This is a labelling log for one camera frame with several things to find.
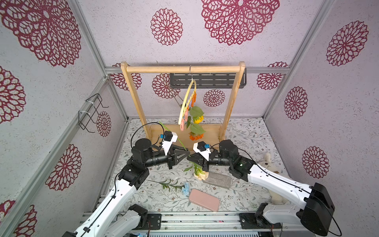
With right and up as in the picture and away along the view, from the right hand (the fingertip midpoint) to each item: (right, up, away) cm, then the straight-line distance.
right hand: (187, 156), depth 67 cm
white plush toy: (+46, -7, +18) cm, 50 cm away
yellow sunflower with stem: (+5, +20, +22) cm, 31 cm away
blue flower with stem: (-1, -19, +14) cm, 23 cm away
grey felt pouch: (+19, -17, +18) cm, 32 cm away
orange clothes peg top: (+4, +33, +27) cm, 43 cm away
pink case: (+9, -26, +12) cm, 30 cm away
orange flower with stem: (+5, +11, +15) cm, 19 cm away
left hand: (0, +2, -3) cm, 4 cm away
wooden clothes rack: (-1, +8, +18) cm, 19 cm away
